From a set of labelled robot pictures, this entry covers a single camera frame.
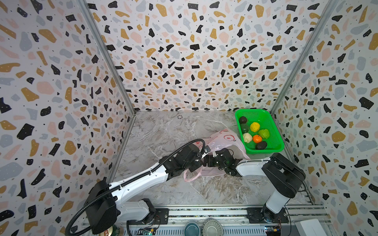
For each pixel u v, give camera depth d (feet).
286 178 1.55
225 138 2.51
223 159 2.37
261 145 3.18
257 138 3.29
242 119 3.68
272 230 2.34
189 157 1.90
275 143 3.20
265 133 3.31
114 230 2.05
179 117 3.87
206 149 2.19
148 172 1.60
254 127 3.48
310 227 2.21
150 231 2.30
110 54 2.89
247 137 3.24
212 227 2.33
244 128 3.44
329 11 2.36
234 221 2.40
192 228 2.32
